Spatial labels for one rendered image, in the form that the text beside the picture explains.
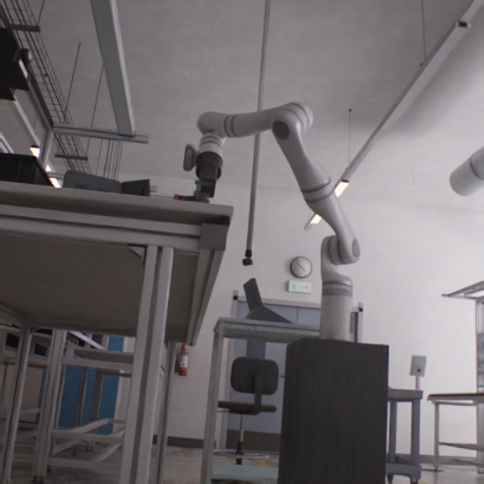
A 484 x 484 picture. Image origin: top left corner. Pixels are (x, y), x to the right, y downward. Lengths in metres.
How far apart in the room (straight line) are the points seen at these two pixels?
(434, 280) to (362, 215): 1.44
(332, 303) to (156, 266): 0.78
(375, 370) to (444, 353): 7.33
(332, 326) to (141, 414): 0.81
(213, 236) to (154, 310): 0.16
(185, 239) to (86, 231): 0.17
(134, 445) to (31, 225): 0.41
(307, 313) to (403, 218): 2.13
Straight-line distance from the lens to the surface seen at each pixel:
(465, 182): 6.75
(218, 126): 1.74
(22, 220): 1.06
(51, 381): 4.16
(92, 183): 1.53
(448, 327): 8.99
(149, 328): 0.99
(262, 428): 8.20
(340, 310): 1.67
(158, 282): 1.00
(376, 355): 1.60
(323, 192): 1.62
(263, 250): 8.38
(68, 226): 1.04
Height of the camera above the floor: 0.67
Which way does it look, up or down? 17 degrees up
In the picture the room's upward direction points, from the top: 5 degrees clockwise
